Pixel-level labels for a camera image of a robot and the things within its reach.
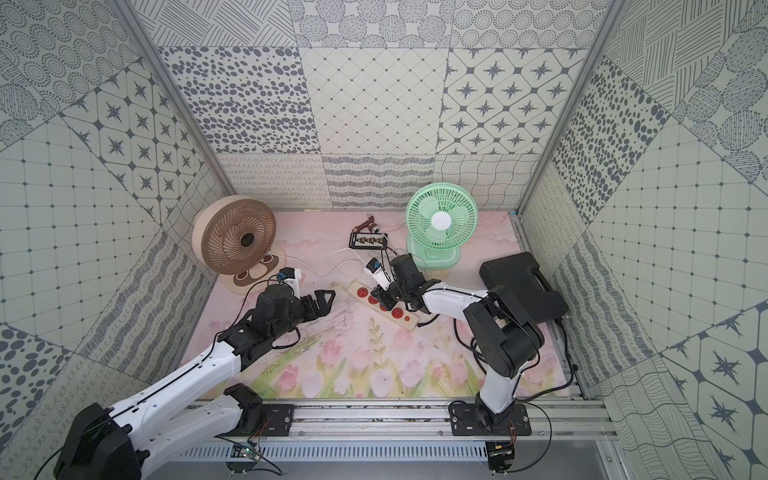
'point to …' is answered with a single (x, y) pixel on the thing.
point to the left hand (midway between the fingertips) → (320, 289)
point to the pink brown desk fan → (232, 239)
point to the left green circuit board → (243, 458)
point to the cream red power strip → (362, 293)
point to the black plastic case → (521, 279)
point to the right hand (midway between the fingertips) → (378, 294)
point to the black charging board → (369, 241)
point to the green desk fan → (441, 217)
